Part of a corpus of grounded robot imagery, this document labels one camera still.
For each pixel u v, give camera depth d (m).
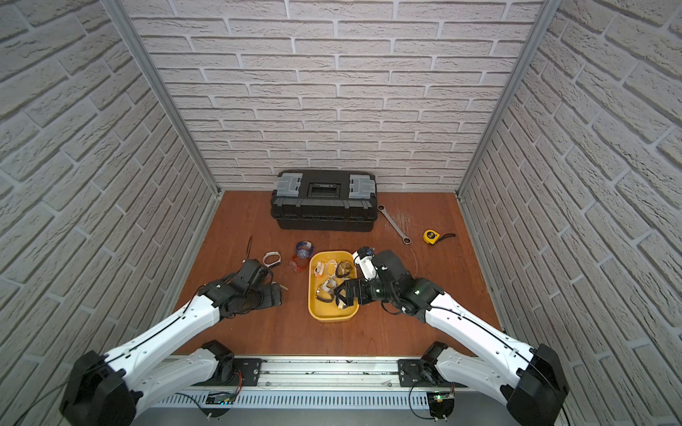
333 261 0.95
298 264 0.95
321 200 0.94
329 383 0.73
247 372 0.75
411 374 0.74
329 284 0.87
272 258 0.98
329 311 0.84
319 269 0.92
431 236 1.03
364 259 0.68
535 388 0.38
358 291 0.64
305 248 0.99
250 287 0.63
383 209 1.13
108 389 0.38
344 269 0.92
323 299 0.86
